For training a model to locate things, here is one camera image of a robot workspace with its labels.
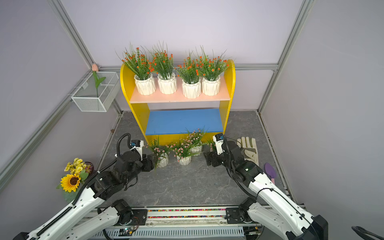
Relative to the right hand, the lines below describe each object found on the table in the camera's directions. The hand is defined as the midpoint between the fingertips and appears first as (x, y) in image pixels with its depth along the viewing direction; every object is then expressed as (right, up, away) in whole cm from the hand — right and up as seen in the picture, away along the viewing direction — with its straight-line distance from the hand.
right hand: (211, 150), depth 76 cm
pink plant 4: (+1, +1, +9) cm, 9 cm away
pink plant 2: (-15, -1, +5) cm, 16 cm away
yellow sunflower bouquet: (-59, -8, -12) cm, 61 cm away
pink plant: (-29, -4, +9) cm, 30 cm away
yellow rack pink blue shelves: (-27, +18, +21) cm, 38 cm away
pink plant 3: (-8, +5, +7) cm, 12 cm away
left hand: (-30, -3, -3) cm, 30 cm away
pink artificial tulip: (-68, +39, +13) cm, 79 cm away
